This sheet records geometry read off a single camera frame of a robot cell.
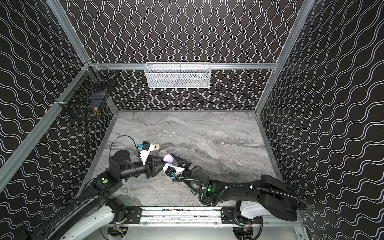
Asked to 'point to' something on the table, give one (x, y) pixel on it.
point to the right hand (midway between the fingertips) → (171, 157)
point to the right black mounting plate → (227, 217)
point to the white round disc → (162, 153)
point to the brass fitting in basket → (95, 110)
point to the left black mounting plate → (134, 214)
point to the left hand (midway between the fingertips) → (168, 163)
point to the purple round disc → (168, 158)
